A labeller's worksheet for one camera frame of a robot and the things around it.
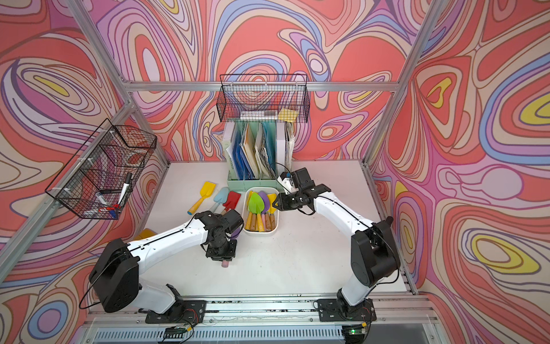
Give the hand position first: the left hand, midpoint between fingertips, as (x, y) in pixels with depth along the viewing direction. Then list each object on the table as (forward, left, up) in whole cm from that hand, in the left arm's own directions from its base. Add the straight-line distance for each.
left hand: (233, 260), depth 80 cm
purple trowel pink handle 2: (+27, -12, -2) cm, 29 cm away
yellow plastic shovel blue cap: (+37, +19, -4) cm, 42 cm away
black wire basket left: (+19, +46, +24) cm, 55 cm away
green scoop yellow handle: (+26, -7, -2) cm, 27 cm away
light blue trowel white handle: (+33, +11, -4) cm, 35 cm away
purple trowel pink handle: (-2, +2, +3) cm, 4 cm away
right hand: (+18, -17, +8) cm, 26 cm away
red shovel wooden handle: (+30, +5, -4) cm, 31 cm away
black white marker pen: (+17, +32, +28) cm, 46 cm away
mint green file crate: (+43, -7, +16) cm, 46 cm away
